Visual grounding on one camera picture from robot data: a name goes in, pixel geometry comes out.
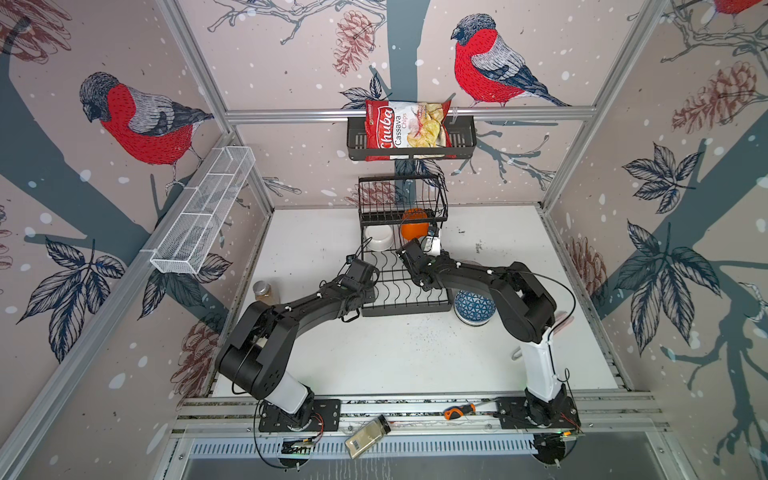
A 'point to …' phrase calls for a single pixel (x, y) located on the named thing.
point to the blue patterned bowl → (473, 309)
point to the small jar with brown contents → (262, 290)
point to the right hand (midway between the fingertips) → (435, 257)
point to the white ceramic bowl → (382, 237)
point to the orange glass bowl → (412, 231)
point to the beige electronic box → (361, 441)
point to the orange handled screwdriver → (454, 412)
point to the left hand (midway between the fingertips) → (366, 290)
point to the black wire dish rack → (394, 212)
